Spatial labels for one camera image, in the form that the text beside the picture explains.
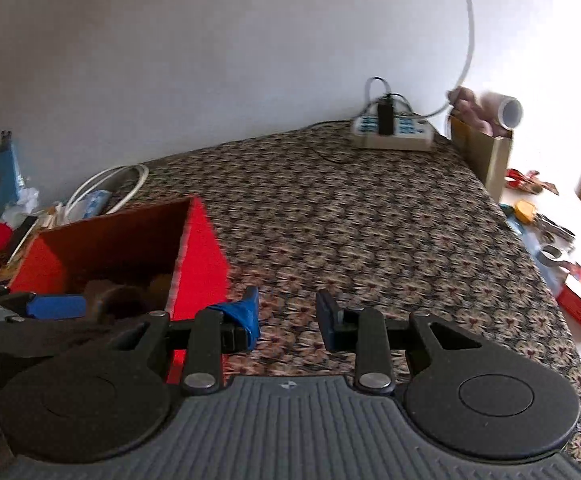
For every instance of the white power strip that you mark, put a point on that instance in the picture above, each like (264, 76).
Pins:
(395, 141)

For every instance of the white roll tube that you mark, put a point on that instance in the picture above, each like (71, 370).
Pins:
(510, 112)

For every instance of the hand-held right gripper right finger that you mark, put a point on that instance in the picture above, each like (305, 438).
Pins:
(328, 320)

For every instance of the blue clipped packet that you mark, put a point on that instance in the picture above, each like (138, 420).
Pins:
(0, 175)

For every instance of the tan paper bag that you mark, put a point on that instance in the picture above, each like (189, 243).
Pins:
(485, 160)

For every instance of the red ribbon bow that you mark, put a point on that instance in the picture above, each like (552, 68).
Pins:
(520, 180)

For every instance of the pink plush toy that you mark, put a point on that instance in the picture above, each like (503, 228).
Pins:
(465, 97)

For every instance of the black charger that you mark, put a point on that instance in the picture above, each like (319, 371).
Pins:
(385, 115)

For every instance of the dark flat phone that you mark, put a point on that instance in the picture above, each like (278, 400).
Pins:
(20, 240)

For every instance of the yellow tape measure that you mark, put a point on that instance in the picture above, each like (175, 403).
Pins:
(525, 211)

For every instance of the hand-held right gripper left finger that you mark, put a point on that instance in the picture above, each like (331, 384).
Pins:
(243, 322)

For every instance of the crumpled white tissue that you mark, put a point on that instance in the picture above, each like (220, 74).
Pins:
(25, 197)

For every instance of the red cardboard box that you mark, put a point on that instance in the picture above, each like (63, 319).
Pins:
(200, 260)

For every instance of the blue white packet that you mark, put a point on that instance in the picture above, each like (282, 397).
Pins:
(95, 203)

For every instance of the clear blue plastic bag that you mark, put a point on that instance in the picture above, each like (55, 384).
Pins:
(543, 275)

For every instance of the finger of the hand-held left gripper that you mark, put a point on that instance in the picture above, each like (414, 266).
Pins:
(55, 306)
(45, 337)

